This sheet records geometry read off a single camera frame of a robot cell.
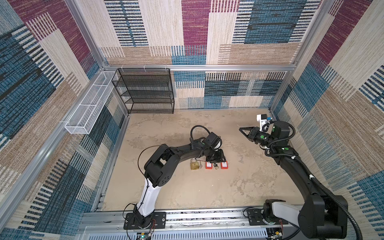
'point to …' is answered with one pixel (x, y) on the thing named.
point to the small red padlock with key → (224, 165)
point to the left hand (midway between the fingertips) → (225, 159)
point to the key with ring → (216, 166)
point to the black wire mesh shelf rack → (145, 90)
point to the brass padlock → (194, 165)
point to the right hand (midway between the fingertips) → (239, 131)
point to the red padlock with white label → (208, 165)
